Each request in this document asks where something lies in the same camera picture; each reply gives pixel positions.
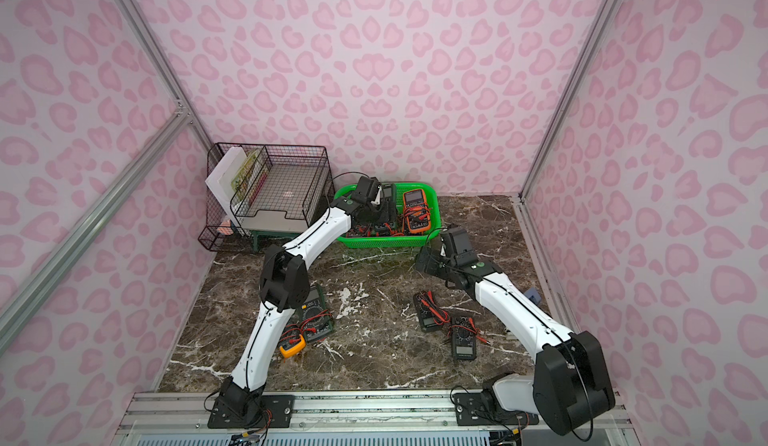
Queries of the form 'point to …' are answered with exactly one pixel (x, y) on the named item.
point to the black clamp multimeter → (464, 337)
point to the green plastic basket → (416, 240)
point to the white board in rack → (220, 180)
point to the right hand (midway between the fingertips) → (426, 260)
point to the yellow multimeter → (293, 341)
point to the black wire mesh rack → (255, 189)
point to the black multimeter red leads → (430, 315)
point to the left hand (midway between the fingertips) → (391, 208)
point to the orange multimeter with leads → (415, 209)
